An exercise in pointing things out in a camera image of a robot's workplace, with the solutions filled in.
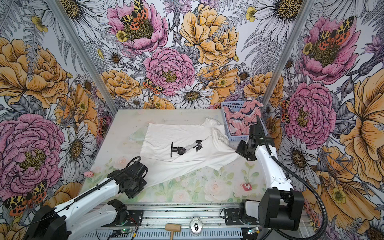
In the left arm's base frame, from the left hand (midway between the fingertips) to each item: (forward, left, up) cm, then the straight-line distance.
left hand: (141, 192), depth 82 cm
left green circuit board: (-17, +5, 0) cm, 18 cm away
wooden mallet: (-17, -19, +2) cm, 25 cm away
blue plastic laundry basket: (+31, -59, +5) cm, 66 cm away
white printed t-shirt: (+25, -43, +2) cm, 49 cm away
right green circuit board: (-18, -56, 0) cm, 59 cm away
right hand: (+14, -53, +13) cm, 57 cm away
